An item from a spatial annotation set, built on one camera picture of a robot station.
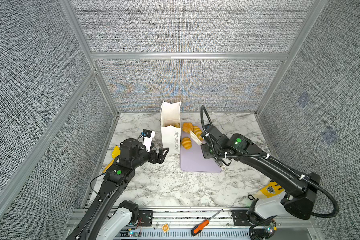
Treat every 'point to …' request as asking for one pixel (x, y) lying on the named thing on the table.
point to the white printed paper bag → (170, 126)
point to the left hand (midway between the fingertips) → (161, 146)
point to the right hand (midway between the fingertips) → (206, 147)
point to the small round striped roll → (186, 143)
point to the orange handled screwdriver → (198, 229)
